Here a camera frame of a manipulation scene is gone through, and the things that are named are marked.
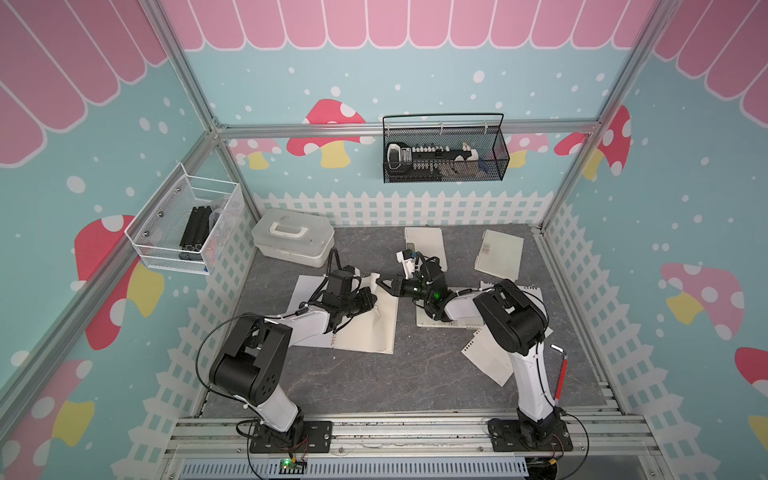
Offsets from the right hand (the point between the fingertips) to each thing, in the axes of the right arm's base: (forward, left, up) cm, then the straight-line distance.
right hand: (376, 281), depth 93 cm
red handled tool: (-27, -52, -11) cm, 60 cm away
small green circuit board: (-46, +21, -13) cm, 53 cm away
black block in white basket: (-2, +41, +26) cm, 49 cm away
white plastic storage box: (+18, +29, +2) cm, 34 cm away
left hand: (-5, 0, -4) cm, 6 cm away
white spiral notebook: (-17, -22, +13) cm, 31 cm away
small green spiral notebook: (-12, +1, -9) cm, 15 cm away
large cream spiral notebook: (+26, -19, -10) cm, 34 cm away
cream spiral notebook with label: (+19, -46, -11) cm, 51 cm away
